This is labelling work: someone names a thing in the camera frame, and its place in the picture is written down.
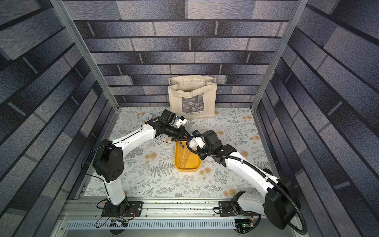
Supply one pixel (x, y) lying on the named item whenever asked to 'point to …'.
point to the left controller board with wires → (117, 222)
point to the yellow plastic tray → (184, 159)
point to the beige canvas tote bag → (192, 96)
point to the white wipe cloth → (194, 142)
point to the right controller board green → (244, 222)
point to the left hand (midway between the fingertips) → (192, 137)
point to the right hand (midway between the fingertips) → (198, 145)
